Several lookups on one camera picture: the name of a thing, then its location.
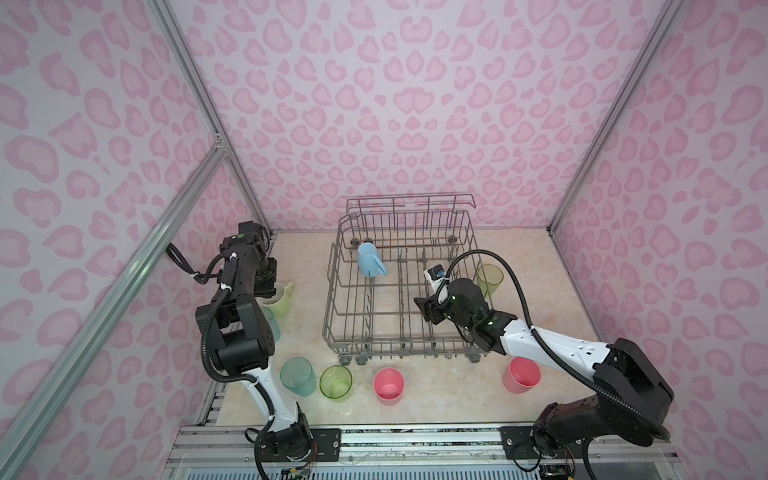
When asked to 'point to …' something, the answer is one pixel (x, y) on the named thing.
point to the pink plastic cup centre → (389, 385)
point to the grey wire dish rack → (392, 248)
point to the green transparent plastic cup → (335, 381)
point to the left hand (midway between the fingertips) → (273, 273)
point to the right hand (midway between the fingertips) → (425, 291)
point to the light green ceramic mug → (280, 302)
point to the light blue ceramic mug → (369, 261)
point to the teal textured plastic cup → (273, 323)
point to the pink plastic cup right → (521, 375)
